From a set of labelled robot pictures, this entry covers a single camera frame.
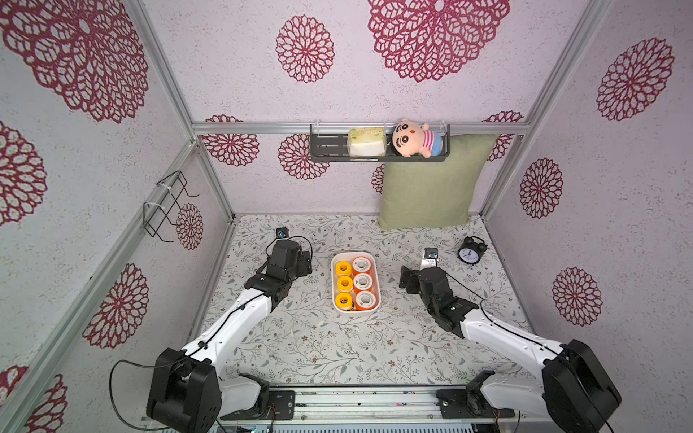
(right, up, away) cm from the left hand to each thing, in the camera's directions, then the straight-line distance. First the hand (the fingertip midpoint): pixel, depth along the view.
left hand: (296, 257), depth 85 cm
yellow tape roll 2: (+15, -17, +4) cm, 23 cm away
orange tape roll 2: (+22, -9, +9) cm, 25 cm away
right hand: (+36, -3, 0) cm, 37 cm away
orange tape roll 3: (+22, -15, +5) cm, 27 cm away
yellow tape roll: (+15, -10, +9) cm, 21 cm away
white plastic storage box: (+17, -1, +15) cm, 23 cm away
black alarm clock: (+63, +2, +15) cm, 65 cm away
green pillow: (+49, +23, +15) cm, 56 cm away
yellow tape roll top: (+15, -5, +13) cm, 20 cm away
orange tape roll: (+21, -4, +14) cm, 26 cm away
